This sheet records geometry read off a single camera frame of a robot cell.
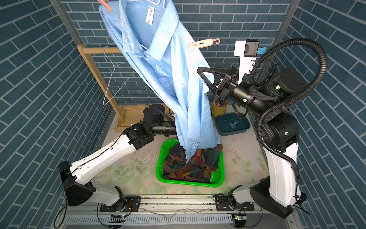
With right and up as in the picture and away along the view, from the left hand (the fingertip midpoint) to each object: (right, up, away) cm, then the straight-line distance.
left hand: (202, 132), depth 58 cm
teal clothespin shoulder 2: (+29, +2, +51) cm, 59 cm away
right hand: (-2, +18, -22) cm, 28 cm away
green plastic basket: (+11, -30, +27) cm, 42 cm away
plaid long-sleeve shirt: (0, -22, +20) cm, 30 cm away
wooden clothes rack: (-55, +8, +59) cm, 81 cm away
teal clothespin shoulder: (+26, 0, +48) cm, 55 cm away
